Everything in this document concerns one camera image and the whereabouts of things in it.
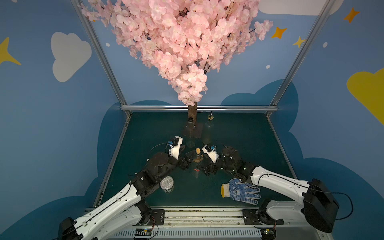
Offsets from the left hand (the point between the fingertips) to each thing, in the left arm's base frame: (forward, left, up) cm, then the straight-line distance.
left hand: (190, 146), depth 69 cm
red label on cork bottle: (-4, -3, -16) cm, 17 cm away
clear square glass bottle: (+25, -12, -26) cm, 38 cm away
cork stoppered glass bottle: (-2, -3, -11) cm, 12 cm away
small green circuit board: (-32, +23, -30) cm, 49 cm away
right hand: (0, -7, -12) cm, 14 cm away
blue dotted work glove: (-12, -28, -27) cm, 41 cm away
